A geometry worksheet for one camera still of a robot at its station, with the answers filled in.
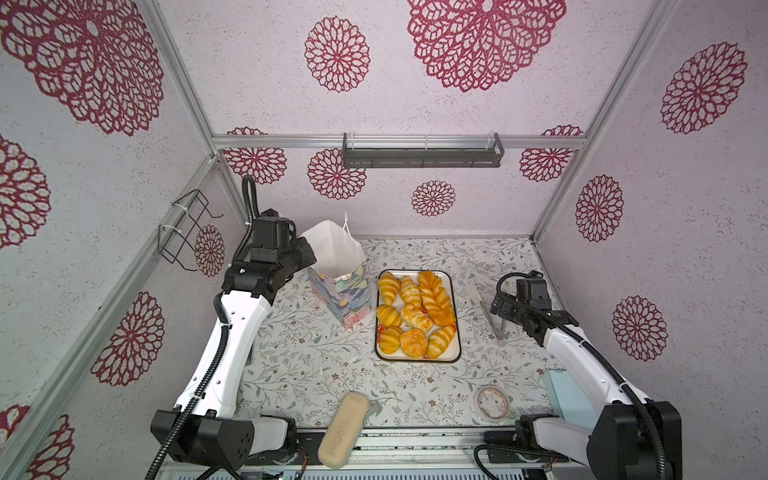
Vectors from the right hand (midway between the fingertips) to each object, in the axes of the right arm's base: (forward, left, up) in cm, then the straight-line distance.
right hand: (511, 301), depth 86 cm
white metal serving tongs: (-5, +1, -12) cm, 13 cm away
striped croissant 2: (+9, +29, -9) cm, 31 cm away
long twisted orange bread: (+7, +20, -10) cm, 23 cm away
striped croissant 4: (-9, +35, -8) cm, 37 cm away
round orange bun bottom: (-10, +28, -8) cm, 31 cm away
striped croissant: (+10, +36, -8) cm, 38 cm away
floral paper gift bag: (-3, +48, +14) cm, 50 cm away
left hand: (+1, +56, +18) cm, 59 cm away
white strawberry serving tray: (-11, +16, -12) cm, 23 cm away
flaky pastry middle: (-1, +28, -9) cm, 29 cm away
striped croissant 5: (-8, +20, -10) cm, 24 cm away
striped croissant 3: (-1, +36, -8) cm, 36 cm away
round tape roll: (-24, +6, -14) cm, 29 cm away
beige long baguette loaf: (-33, +45, -9) cm, 57 cm away
